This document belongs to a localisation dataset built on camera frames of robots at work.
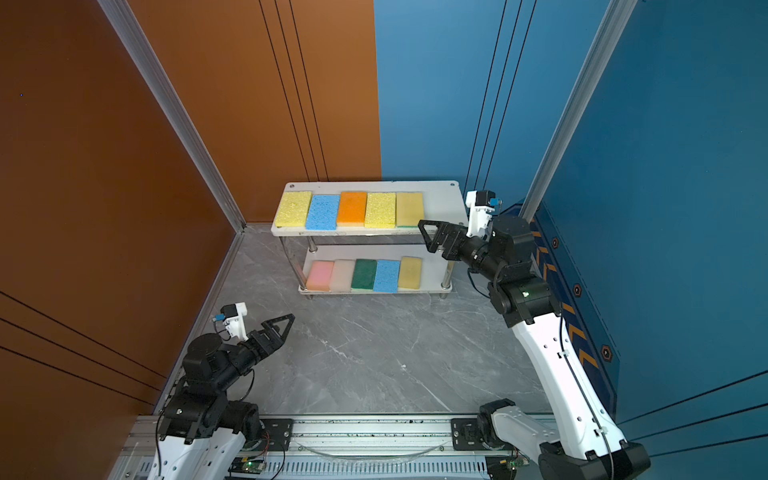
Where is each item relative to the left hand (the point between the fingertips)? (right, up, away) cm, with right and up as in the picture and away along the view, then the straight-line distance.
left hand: (287, 320), depth 72 cm
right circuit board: (+55, -33, -3) cm, 64 cm away
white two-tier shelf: (+14, +22, +44) cm, 51 cm away
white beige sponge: (+10, +9, +22) cm, 26 cm away
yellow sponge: (+31, +9, +24) cm, 40 cm away
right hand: (+34, +22, -8) cm, 41 cm away
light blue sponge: (+24, +9, +22) cm, 34 cm away
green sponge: (+16, +9, +24) cm, 30 cm away
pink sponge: (+2, +9, +22) cm, 24 cm away
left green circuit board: (-9, -34, -2) cm, 35 cm away
